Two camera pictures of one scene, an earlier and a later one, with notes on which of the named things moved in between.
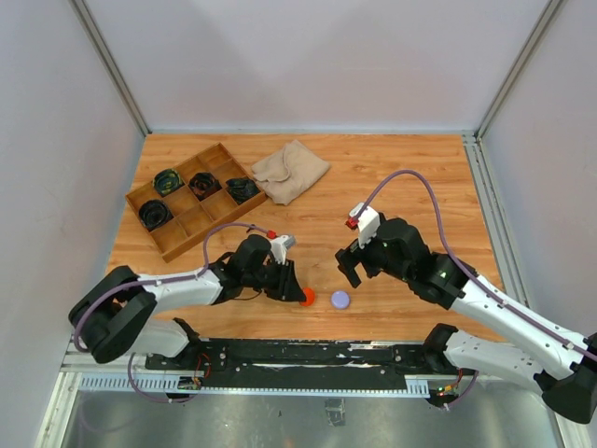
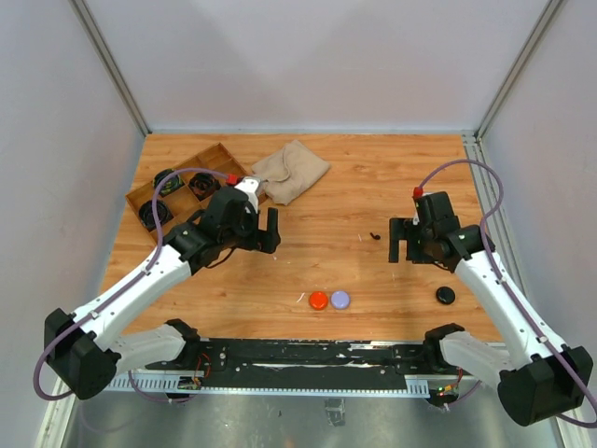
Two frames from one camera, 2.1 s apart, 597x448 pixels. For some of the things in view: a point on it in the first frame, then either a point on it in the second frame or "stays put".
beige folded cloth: [288, 172] stays put
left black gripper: [288, 287] -> [262, 240]
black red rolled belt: [203, 184] stays put
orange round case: [310, 295] -> [318, 301]
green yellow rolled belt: [167, 181] stays put
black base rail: [305, 363] stays put
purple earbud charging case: [340, 299] stays put
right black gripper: [350, 256] -> [404, 229]
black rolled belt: [154, 213] stays put
